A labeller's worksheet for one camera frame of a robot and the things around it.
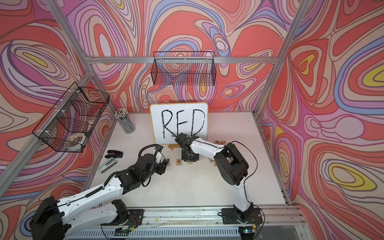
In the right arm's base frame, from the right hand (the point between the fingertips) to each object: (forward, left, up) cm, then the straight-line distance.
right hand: (190, 162), depth 92 cm
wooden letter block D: (0, 0, 0) cm, 0 cm away
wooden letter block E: (0, +7, +2) cm, 7 cm away
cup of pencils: (+25, +43, +19) cm, 53 cm away
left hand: (-3, +12, +12) cm, 18 cm away
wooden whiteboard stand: (+9, +11, +5) cm, 15 cm away
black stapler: (+7, +47, +2) cm, 47 cm away
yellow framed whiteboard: (+18, +11, +20) cm, 29 cm away
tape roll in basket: (+2, +55, +28) cm, 61 cm away
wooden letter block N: (+13, -23, +2) cm, 26 cm away
